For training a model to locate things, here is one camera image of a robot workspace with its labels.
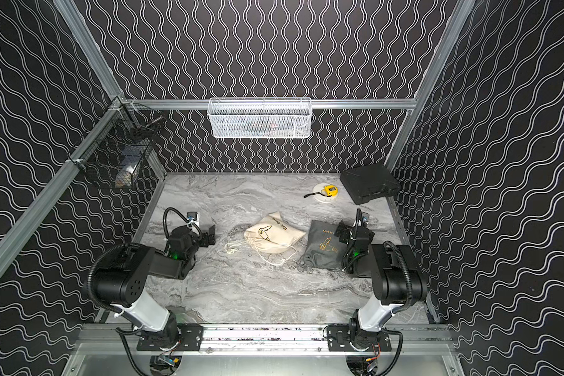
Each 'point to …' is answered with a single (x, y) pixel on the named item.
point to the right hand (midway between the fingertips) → (355, 224)
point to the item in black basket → (124, 178)
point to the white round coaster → (318, 188)
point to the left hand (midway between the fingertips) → (201, 222)
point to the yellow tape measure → (330, 190)
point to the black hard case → (363, 185)
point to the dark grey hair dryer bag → (324, 250)
